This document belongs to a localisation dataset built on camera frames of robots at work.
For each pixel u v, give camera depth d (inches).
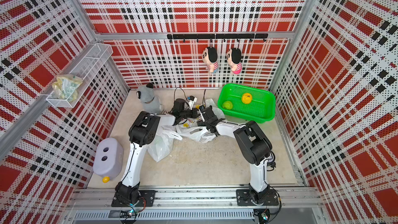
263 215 26.1
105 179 29.1
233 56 36.8
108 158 30.3
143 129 24.7
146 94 37.2
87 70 31.6
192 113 37.7
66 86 24.8
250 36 34.9
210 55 35.8
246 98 42.4
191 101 38.8
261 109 42.8
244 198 28.3
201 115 31.7
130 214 27.3
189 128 34.8
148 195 29.8
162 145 32.7
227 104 40.8
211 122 30.0
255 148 19.8
